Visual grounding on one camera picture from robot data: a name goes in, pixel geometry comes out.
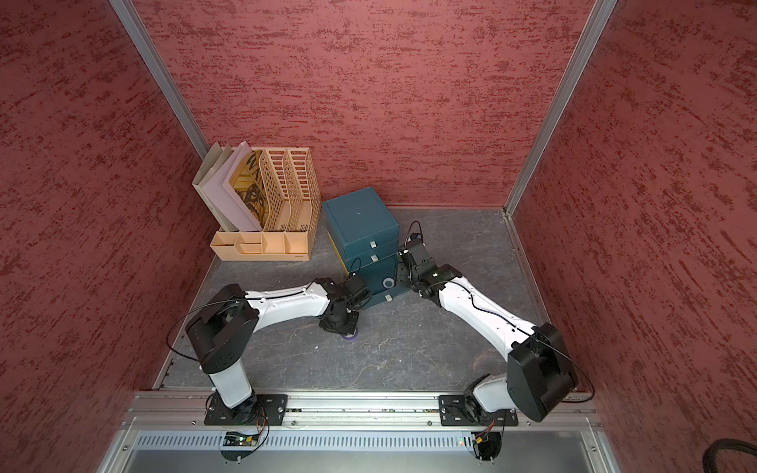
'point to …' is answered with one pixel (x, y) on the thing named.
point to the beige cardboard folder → (214, 162)
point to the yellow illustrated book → (250, 186)
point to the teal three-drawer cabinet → (366, 236)
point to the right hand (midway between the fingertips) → (405, 276)
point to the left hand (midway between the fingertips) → (343, 335)
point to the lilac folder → (224, 195)
